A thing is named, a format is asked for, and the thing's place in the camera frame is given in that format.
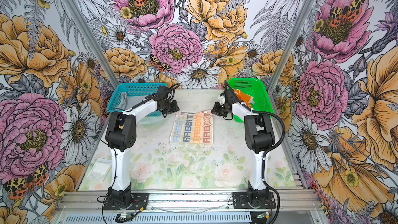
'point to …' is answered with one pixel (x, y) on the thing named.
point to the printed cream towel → (193, 127)
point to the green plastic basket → (254, 88)
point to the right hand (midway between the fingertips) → (211, 114)
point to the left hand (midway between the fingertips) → (177, 112)
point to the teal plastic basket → (134, 89)
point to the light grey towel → (128, 101)
